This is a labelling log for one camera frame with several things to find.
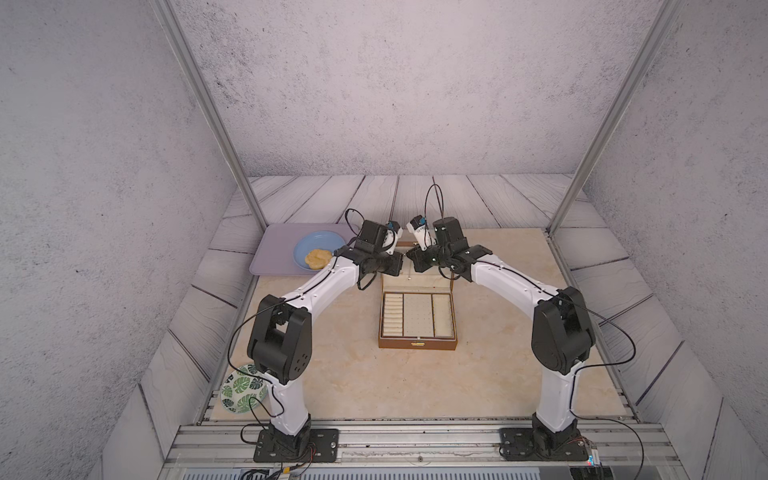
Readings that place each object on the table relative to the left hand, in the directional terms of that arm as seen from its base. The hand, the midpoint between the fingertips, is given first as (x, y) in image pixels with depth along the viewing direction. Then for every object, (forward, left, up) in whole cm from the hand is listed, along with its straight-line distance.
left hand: (406, 261), depth 90 cm
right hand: (+2, -1, +2) cm, 3 cm away
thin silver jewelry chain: (0, -1, -8) cm, 8 cm away
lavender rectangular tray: (+19, +48, -17) cm, 55 cm away
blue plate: (+23, +33, -14) cm, 43 cm away
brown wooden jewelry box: (-10, -3, -11) cm, 15 cm away
